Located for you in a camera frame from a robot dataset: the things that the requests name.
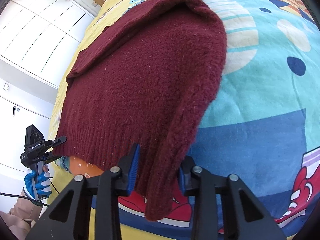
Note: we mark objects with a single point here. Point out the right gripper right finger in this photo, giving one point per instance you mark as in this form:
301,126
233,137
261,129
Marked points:
244,216

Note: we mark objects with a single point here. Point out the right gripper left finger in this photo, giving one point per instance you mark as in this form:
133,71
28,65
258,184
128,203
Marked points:
90,201

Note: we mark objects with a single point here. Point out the blue gloved left hand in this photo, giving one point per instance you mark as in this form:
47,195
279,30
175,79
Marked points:
37,186

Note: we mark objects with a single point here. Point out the maroon knit sweater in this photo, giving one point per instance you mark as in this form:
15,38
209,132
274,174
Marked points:
146,79

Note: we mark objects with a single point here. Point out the white wardrobe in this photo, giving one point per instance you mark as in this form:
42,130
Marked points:
38,41

